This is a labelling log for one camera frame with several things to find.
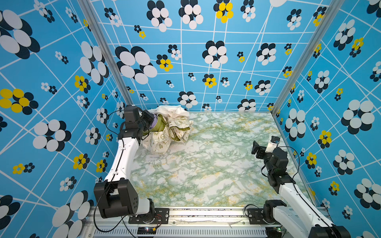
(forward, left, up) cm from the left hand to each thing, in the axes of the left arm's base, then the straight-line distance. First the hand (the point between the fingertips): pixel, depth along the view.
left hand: (154, 111), depth 80 cm
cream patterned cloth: (-14, -4, -8) cm, 17 cm away
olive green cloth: (-2, -13, -12) cm, 17 cm away
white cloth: (+8, -8, -7) cm, 13 cm away
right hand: (-12, -62, -13) cm, 64 cm away
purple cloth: (-5, 0, -3) cm, 6 cm away
